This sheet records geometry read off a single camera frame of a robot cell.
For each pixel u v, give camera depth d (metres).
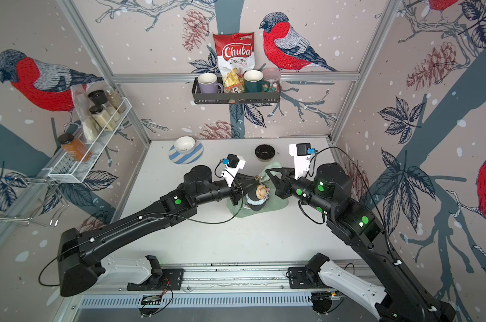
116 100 0.85
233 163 0.54
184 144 1.16
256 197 0.65
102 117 0.76
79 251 0.40
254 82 0.80
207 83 0.81
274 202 0.71
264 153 1.11
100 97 0.78
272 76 0.85
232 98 0.87
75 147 0.67
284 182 0.47
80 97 0.72
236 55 0.79
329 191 0.39
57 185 0.59
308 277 0.64
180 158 1.13
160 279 0.67
